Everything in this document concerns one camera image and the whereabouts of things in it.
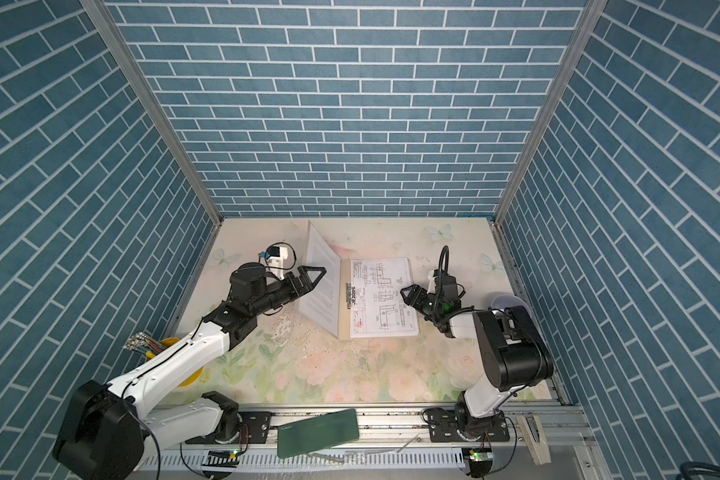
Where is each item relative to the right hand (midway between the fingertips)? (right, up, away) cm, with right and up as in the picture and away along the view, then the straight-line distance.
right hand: (405, 292), depth 95 cm
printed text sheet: (-25, -2, -9) cm, 27 cm away
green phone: (-24, -31, -24) cm, 46 cm away
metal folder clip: (-18, -2, +3) cm, 19 cm away
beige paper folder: (-20, -4, +1) cm, 20 cm away
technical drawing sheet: (-8, -6, 0) cm, 10 cm away
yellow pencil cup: (-42, -7, -45) cm, 62 cm away
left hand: (-25, +7, -18) cm, 31 cm away
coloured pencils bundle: (-66, -8, -24) cm, 71 cm away
